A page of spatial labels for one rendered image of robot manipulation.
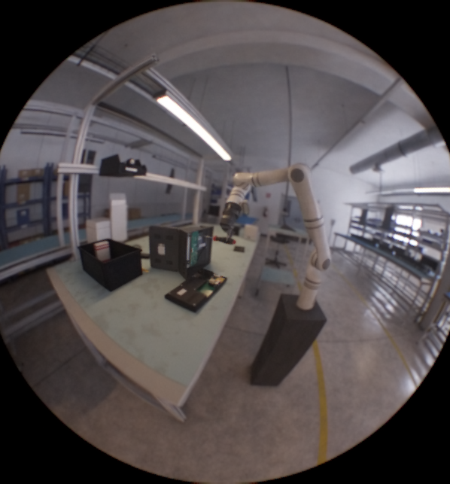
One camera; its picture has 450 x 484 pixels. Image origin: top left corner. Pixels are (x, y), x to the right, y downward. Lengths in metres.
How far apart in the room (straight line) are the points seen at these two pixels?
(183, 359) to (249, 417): 1.07
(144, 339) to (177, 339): 0.09
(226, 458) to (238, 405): 0.48
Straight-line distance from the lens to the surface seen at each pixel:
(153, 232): 0.71
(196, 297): 0.51
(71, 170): 0.92
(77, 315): 0.57
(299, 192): 0.63
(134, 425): 1.41
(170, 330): 0.44
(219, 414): 1.36
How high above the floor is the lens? 1.33
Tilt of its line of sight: 15 degrees down
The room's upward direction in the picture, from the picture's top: 6 degrees clockwise
